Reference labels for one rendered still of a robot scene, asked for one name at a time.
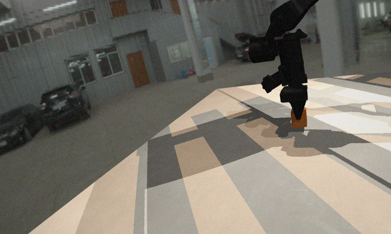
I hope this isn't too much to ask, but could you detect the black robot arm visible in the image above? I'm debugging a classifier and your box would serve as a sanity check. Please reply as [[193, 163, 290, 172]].
[[248, 0, 319, 93]]

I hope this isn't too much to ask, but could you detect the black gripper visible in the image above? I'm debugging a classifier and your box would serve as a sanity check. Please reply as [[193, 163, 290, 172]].
[[280, 57, 308, 120]]

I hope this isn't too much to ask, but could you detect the orange block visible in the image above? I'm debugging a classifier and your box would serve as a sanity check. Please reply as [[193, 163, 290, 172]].
[[291, 107, 307, 128]]

